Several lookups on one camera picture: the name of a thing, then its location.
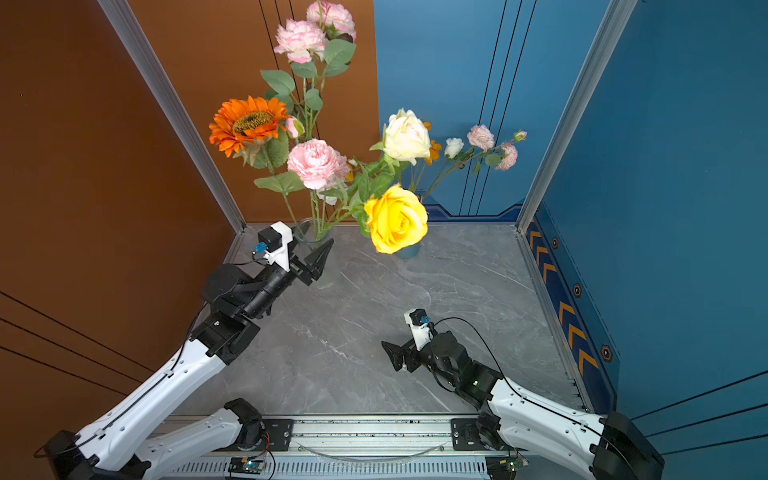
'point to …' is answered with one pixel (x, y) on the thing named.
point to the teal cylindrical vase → (409, 251)
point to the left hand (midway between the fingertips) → (316, 228)
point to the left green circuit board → (246, 465)
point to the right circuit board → (505, 467)
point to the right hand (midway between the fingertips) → (394, 335)
